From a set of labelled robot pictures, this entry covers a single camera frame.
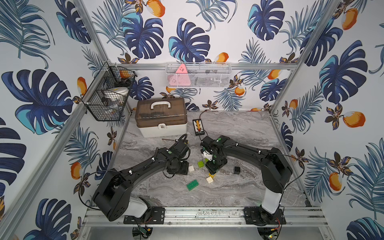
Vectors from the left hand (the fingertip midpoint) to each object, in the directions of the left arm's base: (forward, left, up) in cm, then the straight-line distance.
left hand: (183, 169), depth 83 cm
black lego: (+3, -31, -4) cm, 31 cm away
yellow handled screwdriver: (+24, +14, -7) cm, 28 cm away
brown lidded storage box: (+26, +16, +13) cm, 33 cm away
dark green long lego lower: (-6, -6, -6) cm, 10 cm away
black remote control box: (+36, -7, -6) cm, 37 cm away
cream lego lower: (-2, -15, -6) cm, 16 cm away
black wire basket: (+22, +47, +21) cm, 56 cm away
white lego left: (+3, -4, -5) cm, 7 cm away
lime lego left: (+7, -10, -7) cm, 14 cm away
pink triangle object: (+45, +5, +28) cm, 54 cm away
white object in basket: (+28, +38, +28) cm, 55 cm away
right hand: (+3, -18, -2) cm, 18 cm away
